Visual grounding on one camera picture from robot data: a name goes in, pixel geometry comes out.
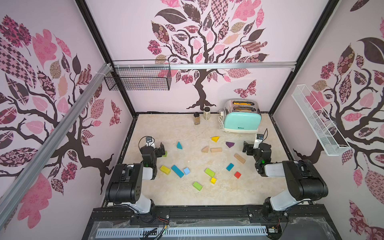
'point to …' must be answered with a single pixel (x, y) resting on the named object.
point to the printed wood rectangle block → (241, 159)
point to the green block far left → (165, 154)
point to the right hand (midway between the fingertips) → (251, 143)
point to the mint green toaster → (242, 116)
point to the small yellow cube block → (213, 180)
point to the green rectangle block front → (197, 186)
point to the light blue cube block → (186, 171)
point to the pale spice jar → (206, 113)
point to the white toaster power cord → (221, 119)
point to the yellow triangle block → (215, 139)
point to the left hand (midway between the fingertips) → (154, 146)
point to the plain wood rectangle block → (216, 150)
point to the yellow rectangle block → (165, 169)
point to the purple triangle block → (229, 144)
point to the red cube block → (237, 175)
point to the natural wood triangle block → (205, 149)
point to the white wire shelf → (328, 137)
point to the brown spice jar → (197, 119)
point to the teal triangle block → (179, 146)
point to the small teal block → (230, 166)
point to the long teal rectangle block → (177, 171)
